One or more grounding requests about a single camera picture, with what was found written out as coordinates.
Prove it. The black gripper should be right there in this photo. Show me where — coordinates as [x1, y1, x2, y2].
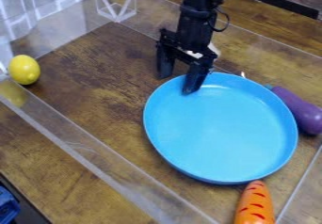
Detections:
[156, 28, 217, 94]

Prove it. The blue round plastic tray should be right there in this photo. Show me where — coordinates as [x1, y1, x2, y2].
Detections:
[142, 72, 297, 184]

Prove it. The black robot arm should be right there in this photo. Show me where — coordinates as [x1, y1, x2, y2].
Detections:
[156, 0, 229, 94]

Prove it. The orange toy carrot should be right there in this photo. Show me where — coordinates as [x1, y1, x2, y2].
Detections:
[233, 181, 275, 224]

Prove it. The black baseboard strip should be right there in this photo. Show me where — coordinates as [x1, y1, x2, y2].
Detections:
[256, 0, 319, 20]

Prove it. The purple toy eggplant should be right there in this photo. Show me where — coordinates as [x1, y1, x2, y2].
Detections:
[265, 85, 322, 136]

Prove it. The yellow toy lemon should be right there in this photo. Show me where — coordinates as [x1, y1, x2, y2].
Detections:
[7, 55, 40, 85]

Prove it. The blue object at corner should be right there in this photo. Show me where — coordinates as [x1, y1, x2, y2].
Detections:
[0, 186, 19, 224]

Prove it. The clear acrylic barrier wall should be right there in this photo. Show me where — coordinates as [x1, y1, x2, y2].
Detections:
[0, 0, 322, 224]

